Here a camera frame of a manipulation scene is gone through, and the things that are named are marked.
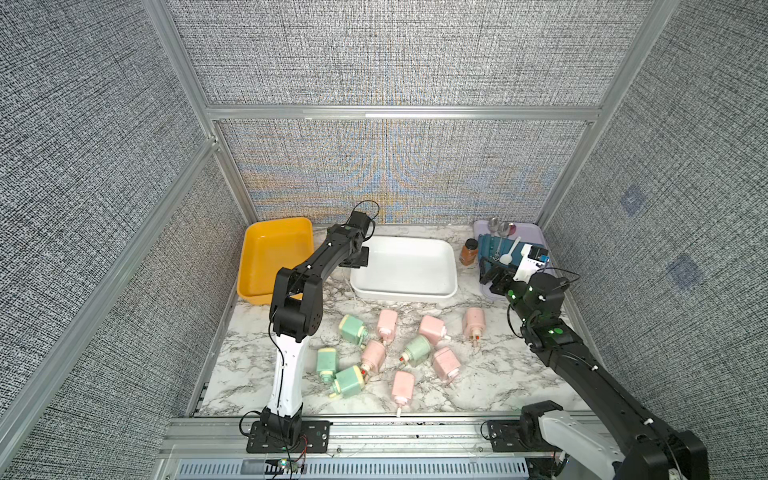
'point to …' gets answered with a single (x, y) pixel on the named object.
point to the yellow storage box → (267, 248)
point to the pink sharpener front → (403, 388)
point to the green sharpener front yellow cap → (348, 383)
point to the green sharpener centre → (416, 350)
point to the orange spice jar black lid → (469, 252)
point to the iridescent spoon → (512, 228)
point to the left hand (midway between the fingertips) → (360, 258)
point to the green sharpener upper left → (353, 330)
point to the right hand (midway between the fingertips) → (496, 254)
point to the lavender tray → (526, 232)
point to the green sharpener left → (326, 363)
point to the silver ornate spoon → (494, 226)
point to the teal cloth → (490, 244)
